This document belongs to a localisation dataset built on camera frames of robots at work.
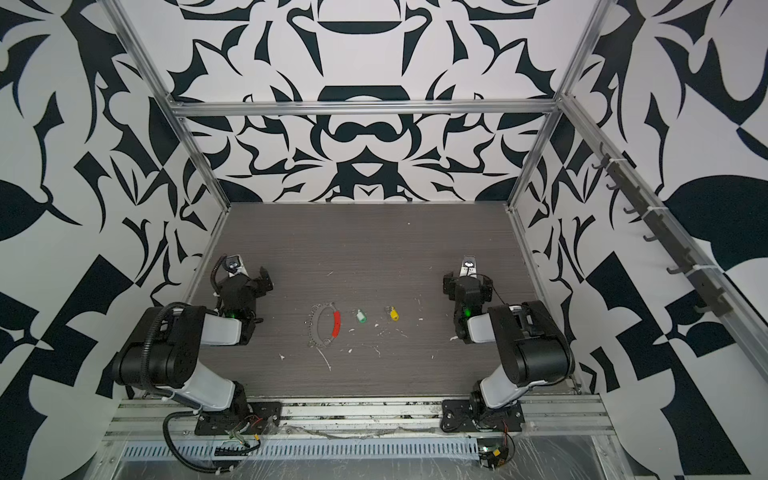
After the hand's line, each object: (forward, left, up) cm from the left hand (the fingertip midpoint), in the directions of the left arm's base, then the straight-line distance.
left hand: (244, 268), depth 91 cm
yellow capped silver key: (-12, -45, -9) cm, 47 cm away
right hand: (-2, -70, -2) cm, 70 cm away
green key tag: (-12, -35, -9) cm, 38 cm away
